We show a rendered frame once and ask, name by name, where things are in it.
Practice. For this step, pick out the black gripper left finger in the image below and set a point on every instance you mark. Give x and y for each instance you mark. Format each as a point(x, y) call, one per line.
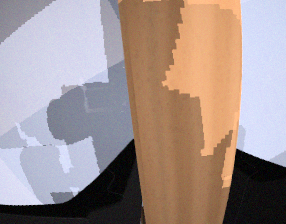
point(112, 198)

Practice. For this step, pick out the wooden post with slot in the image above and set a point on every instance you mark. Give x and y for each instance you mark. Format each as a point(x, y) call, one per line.
point(143, 218)

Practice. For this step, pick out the light brown wooden board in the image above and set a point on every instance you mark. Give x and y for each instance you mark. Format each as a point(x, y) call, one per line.
point(183, 69)

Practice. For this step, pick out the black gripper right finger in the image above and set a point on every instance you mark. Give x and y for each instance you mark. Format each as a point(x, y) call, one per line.
point(257, 194)

